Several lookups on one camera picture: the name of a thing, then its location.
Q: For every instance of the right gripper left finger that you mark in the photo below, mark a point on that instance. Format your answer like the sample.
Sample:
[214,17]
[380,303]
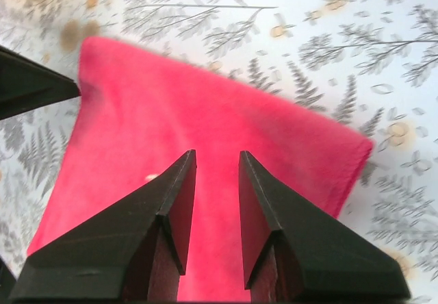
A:
[134,250]

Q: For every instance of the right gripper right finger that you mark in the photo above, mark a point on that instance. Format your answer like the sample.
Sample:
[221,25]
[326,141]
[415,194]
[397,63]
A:
[292,250]

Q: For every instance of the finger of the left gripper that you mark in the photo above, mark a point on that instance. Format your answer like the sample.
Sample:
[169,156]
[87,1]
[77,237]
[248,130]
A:
[26,85]

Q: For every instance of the floral table mat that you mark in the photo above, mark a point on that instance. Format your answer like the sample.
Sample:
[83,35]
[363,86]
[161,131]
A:
[368,64]

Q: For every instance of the pink towel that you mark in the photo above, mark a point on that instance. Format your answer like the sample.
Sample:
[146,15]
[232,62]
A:
[140,112]

